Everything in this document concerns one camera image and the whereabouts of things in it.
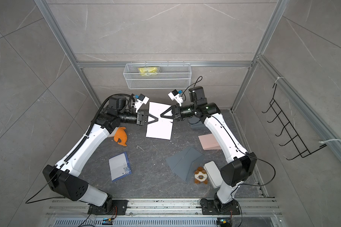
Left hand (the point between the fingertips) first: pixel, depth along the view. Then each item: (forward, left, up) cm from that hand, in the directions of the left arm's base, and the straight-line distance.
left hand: (157, 118), depth 66 cm
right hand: (0, -3, 0) cm, 3 cm away
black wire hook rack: (-15, -63, -4) cm, 65 cm away
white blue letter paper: (-8, +27, -36) cm, 46 cm away
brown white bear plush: (-17, -23, -33) cm, 44 cm away
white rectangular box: (-16, -30, -32) cm, 47 cm away
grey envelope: (+26, -28, -41) cm, 56 cm away
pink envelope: (+9, -34, -40) cm, 53 cm away
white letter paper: (-4, -2, -3) cm, 5 cm away
